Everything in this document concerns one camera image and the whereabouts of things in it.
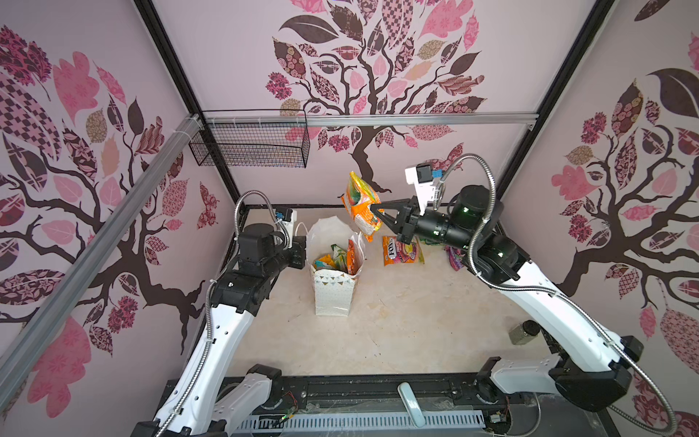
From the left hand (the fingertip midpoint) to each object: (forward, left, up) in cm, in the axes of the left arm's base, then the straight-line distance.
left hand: (303, 244), depth 71 cm
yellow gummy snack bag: (+7, -4, -18) cm, 20 cm away
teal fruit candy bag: (+3, -3, -16) cm, 16 cm away
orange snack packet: (0, -13, -6) cm, 14 cm away
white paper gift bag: (-8, -8, -11) cm, 15 cm away
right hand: (-5, -18, +20) cm, 27 cm away
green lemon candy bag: (+4, -9, -12) cm, 16 cm away
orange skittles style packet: (+15, -30, -26) cm, 42 cm away
